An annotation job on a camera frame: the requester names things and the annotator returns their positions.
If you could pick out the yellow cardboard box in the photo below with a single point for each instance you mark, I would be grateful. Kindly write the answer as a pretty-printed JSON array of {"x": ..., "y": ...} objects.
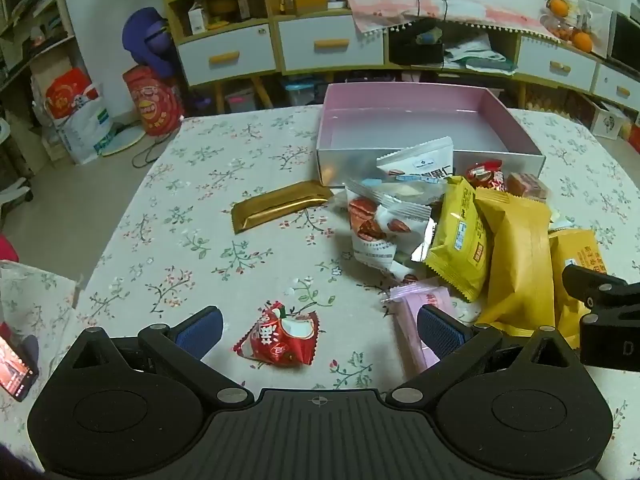
[{"x": 305, "y": 2}]

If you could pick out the plain orange-yellow packet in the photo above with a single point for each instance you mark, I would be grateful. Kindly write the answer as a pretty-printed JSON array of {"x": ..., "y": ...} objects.
[{"x": 520, "y": 255}]

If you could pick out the white printed carton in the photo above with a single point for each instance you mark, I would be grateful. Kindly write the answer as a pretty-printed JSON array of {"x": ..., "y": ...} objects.
[{"x": 609, "y": 122}]

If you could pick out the red cylinder snack bag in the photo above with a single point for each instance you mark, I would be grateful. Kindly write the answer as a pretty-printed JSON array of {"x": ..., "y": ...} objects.
[{"x": 150, "y": 102}]

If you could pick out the white sack red print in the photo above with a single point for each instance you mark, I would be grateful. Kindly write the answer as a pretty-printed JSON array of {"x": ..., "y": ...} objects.
[{"x": 75, "y": 115}]

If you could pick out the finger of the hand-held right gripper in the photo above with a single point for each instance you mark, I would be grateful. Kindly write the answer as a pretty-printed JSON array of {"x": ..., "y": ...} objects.
[{"x": 600, "y": 290}]

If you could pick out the pink fringed cloth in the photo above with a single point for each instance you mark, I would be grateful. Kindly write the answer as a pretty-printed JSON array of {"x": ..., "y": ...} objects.
[{"x": 450, "y": 10}]

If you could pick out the folded clothes pile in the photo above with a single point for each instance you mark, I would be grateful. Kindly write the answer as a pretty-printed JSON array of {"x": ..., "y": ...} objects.
[{"x": 480, "y": 57}]

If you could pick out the red snack packet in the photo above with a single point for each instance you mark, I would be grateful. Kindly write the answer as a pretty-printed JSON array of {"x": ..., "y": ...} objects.
[
  {"x": 280, "y": 335},
  {"x": 482, "y": 175}
]

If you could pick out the floral tablecloth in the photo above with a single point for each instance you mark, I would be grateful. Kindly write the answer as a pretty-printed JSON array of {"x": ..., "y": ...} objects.
[{"x": 200, "y": 160}]

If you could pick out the clear cream cake packet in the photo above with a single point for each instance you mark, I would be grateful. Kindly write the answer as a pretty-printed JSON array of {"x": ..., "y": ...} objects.
[{"x": 405, "y": 191}]

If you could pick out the pink cardboard box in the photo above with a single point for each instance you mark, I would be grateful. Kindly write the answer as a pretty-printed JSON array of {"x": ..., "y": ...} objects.
[{"x": 400, "y": 125}]

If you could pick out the smartphone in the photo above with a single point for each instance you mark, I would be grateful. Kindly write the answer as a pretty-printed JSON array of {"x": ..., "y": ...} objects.
[{"x": 17, "y": 367}]

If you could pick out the white triangular nut packet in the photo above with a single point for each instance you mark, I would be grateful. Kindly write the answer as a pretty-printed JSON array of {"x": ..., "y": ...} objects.
[{"x": 425, "y": 160}]

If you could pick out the yellow packet white back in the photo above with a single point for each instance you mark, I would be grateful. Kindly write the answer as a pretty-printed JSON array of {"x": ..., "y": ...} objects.
[{"x": 575, "y": 247}]

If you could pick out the small white carton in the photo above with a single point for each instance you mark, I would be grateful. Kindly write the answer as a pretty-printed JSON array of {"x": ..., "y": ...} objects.
[{"x": 197, "y": 19}]

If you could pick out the brown pink cake packet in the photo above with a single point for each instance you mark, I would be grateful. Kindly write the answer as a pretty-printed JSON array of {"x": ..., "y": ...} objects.
[{"x": 527, "y": 185}]

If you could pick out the wooden cabinet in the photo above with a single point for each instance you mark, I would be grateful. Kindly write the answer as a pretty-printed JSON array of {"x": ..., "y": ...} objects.
[{"x": 270, "y": 17}]

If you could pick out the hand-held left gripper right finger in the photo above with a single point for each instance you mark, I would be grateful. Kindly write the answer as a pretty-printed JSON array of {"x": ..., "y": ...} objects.
[{"x": 440, "y": 332}]

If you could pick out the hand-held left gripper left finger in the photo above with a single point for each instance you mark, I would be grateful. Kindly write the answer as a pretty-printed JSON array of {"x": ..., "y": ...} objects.
[{"x": 200, "y": 332}]

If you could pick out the black microwave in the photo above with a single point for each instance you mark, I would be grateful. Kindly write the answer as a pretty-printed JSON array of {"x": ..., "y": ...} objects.
[{"x": 625, "y": 40}]

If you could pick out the pink snack packet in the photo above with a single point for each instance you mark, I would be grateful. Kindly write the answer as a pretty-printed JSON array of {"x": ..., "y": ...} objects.
[{"x": 406, "y": 325}]

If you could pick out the orange fruit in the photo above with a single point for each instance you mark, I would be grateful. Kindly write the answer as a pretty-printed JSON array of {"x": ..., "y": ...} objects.
[
  {"x": 582, "y": 41},
  {"x": 557, "y": 5}
]

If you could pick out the purple plush toy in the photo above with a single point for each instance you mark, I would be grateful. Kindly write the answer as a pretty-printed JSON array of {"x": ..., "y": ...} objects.
[{"x": 150, "y": 40}]

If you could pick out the yellow packet with logo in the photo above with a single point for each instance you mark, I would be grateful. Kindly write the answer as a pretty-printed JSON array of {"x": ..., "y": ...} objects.
[{"x": 460, "y": 240}]

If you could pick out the gold bar packet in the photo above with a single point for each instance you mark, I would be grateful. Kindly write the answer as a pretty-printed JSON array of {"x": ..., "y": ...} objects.
[{"x": 280, "y": 205}]

